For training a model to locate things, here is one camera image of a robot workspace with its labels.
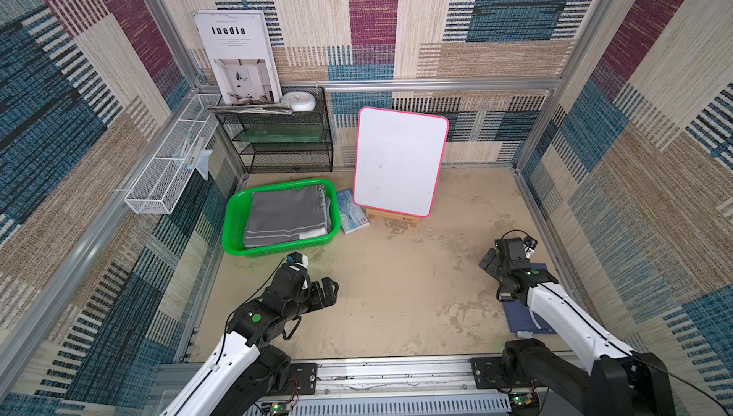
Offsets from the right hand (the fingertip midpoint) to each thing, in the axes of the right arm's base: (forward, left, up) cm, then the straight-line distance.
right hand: (500, 262), depth 87 cm
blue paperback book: (+21, +45, -5) cm, 50 cm away
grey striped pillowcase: (+19, +68, 0) cm, 70 cm away
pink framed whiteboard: (+28, +29, +17) cm, 44 cm away
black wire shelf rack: (+34, +67, +20) cm, 78 cm away
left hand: (-9, +51, +5) cm, 52 cm away
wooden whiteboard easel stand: (+17, +24, -2) cm, 29 cm away
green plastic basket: (+18, +85, +2) cm, 87 cm away
